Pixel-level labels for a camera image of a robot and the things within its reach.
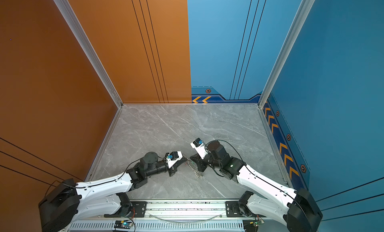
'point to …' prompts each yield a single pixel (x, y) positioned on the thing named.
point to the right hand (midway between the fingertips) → (190, 158)
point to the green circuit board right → (252, 225)
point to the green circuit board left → (123, 224)
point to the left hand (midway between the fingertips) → (186, 158)
